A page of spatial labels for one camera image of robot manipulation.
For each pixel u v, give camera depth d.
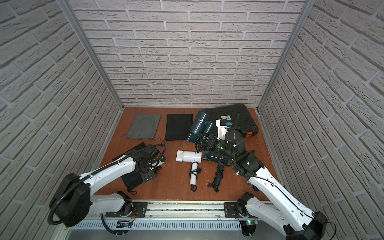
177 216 0.73
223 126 0.62
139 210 0.74
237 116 1.11
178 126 1.08
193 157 0.87
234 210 0.73
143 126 1.07
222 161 0.86
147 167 0.72
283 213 0.43
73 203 0.41
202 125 0.67
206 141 0.61
